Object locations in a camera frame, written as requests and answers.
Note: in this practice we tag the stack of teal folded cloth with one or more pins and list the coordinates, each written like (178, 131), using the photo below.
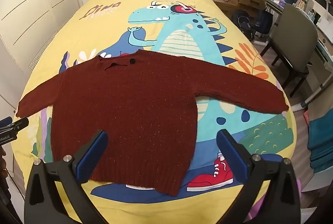
(321, 140)

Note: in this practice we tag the dark blue backpack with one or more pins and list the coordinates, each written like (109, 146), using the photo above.
(264, 22)

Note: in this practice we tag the yellow dinosaur print bed sheet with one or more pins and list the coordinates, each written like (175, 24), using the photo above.
(104, 26)

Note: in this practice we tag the white wardrobe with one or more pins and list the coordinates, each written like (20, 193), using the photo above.
(31, 5)

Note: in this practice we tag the black backpack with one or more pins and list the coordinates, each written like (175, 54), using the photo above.
(243, 23)

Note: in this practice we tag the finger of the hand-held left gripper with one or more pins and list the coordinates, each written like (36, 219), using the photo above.
(5, 121)
(21, 123)

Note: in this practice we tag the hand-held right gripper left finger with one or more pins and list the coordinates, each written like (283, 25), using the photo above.
(93, 156)

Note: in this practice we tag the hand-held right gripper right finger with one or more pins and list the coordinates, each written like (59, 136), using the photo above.
(232, 156)

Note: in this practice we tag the grey-green chair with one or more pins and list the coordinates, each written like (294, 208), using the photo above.
(294, 31)

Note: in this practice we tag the dark red knitted sweater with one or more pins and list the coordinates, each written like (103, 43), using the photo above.
(130, 109)

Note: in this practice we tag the white study desk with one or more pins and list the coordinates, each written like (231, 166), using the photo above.
(325, 52)

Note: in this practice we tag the low wooden bedside table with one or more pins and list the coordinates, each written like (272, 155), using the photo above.
(229, 6)

